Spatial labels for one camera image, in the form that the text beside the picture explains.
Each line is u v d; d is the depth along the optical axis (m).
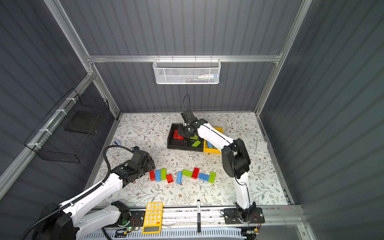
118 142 1.02
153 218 0.72
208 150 0.96
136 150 0.76
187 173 0.89
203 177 0.87
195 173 0.89
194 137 1.04
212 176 0.88
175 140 1.05
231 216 0.73
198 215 0.75
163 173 0.87
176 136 1.05
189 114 0.74
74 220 0.43
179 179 0.86
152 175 0.86
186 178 0.87
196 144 1.01
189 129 0.68
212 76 0.91
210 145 0.97
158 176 0.87
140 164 0.65
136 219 0.72
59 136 0.70
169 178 0.85
